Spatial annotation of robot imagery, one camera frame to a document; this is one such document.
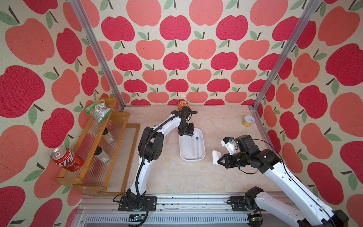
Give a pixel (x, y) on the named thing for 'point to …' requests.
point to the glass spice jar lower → (99, 153)
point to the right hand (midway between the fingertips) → (219, 164)
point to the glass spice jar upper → (106, 135)
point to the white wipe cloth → (216, 155)
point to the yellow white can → (248, 120)
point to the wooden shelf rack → (106, 145)
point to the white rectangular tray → (192, 148)
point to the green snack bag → (99, 111)
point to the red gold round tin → (181, 103)
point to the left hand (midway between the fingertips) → (194, 136)
